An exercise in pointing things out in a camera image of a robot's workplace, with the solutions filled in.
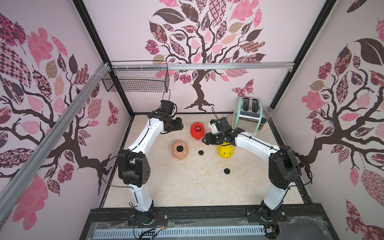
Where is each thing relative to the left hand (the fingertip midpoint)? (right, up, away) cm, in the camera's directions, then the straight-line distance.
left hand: (180, 129), depth 88 cm
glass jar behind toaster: (+61, +12, +16) cm, 64 cm away
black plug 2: (+13, -16, +10) cm, 23 cm away
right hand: (+16, -6, +1) cm, 17 cm away
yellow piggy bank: (+28, -13, +2) cm, 31 cm away
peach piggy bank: (+1, -16, +1) cm, 16 cm away
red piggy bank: (+11, -1, +13) cm, 17 cm away
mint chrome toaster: (+44, +9, +9) cm, 46 cm away
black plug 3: (+29, -26, +2) cm, 39 cm away
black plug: (0, -12, +2) cm, 12 cm away
